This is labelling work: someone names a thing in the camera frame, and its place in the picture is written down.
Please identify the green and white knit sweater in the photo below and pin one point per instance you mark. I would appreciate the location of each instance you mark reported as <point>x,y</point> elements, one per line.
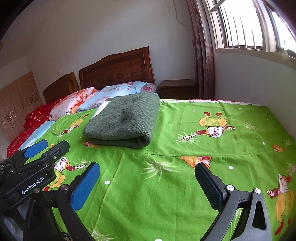
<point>126,121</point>

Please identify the dark wooden nightstand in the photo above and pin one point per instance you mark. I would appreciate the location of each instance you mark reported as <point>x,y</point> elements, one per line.
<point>177,89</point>

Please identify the light blue floral quilt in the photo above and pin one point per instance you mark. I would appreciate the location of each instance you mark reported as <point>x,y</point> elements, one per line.
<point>110,92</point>

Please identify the small wooden headboard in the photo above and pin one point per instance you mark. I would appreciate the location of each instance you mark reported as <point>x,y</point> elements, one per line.
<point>65,85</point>

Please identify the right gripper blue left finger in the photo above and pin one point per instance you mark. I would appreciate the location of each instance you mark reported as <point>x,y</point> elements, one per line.
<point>40,222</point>

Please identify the barred window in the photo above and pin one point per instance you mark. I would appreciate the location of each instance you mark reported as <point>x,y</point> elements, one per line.
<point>251,25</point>

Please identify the red bed sheet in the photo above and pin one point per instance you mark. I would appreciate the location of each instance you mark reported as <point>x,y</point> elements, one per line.
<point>32,121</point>

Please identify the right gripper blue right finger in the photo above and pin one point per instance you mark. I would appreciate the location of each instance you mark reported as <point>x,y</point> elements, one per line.
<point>253,223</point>

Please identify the pink floral quilt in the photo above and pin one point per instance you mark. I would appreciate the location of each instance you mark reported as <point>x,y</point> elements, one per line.
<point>65,106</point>

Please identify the floral pillow under quilt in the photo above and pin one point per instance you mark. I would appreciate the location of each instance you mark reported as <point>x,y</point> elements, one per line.
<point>149,87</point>

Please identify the light wooden wardrobe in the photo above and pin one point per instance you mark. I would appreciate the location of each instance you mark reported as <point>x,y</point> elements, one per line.
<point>18,99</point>

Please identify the large wooden headboard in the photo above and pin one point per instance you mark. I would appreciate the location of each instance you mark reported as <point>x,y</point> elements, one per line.
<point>133,65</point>

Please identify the pink floral curtain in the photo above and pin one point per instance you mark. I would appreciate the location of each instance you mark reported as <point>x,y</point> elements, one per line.
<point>203,51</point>

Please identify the green cartoon bed sheet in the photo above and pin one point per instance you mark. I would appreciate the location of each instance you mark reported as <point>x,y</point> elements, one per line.
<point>152,193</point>

